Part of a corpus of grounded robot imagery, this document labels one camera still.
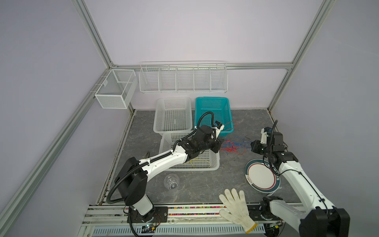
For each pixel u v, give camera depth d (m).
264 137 0.74
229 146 0.82
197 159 0.60
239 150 0.98
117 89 1.00
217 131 0.69
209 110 1.20
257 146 0.74
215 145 0.69
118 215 0.75
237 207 0.76
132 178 0.43
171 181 0.84
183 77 0.99
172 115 1.16
